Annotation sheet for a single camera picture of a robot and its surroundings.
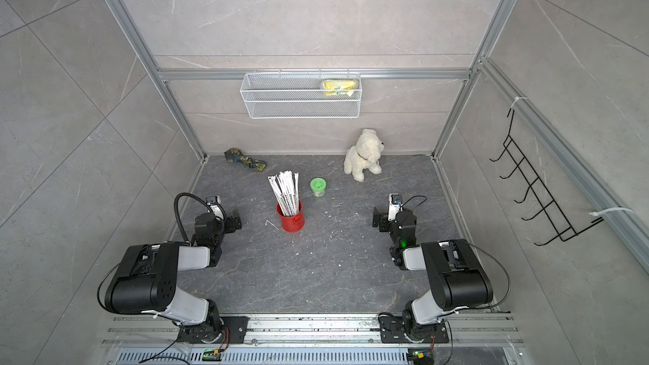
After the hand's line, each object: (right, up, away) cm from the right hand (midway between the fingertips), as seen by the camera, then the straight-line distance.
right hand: (389, 206), depth 94 cm
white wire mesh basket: (-36, +44, +7) cm, 57 cm away
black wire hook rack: (+33, +2, -32) cm, 47 cm away
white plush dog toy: (-9, +20, +5) cm, 23 cm away
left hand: (-63, -1, 0) cm, 63 cm away
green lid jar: (-28, +7, +8) cm, 30 cm away
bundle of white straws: (-38, +7, -6) cm, 39 cm away
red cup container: (-35, -5, -5) cm, 36 cm away
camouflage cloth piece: (-67, +21, +21) cm, 73 cm away
